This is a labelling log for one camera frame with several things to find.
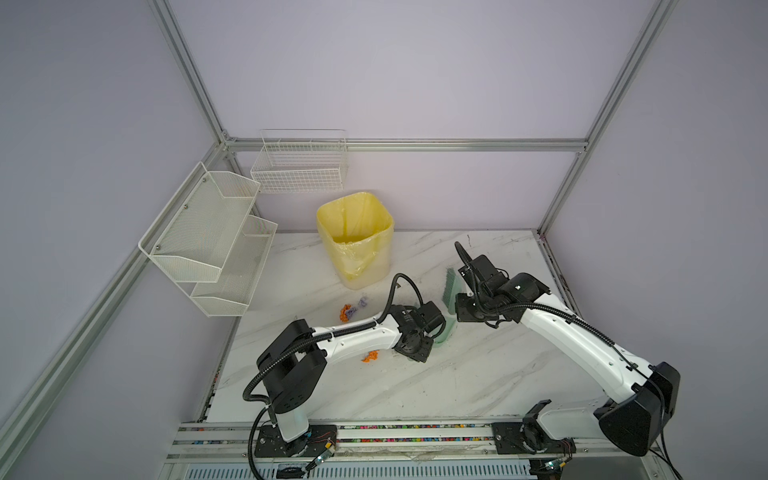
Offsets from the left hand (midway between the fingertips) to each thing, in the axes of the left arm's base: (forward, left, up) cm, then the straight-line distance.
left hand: (416, 352), depth 82 cm
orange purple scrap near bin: (+15, +22, -4) cm, 27 cm away
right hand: (+7, -10, +12) cm, 18 cm away
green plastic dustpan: (0, -7, +19) cm, 20 cm away
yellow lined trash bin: (+44, +19, +4) cm, 48 cm away
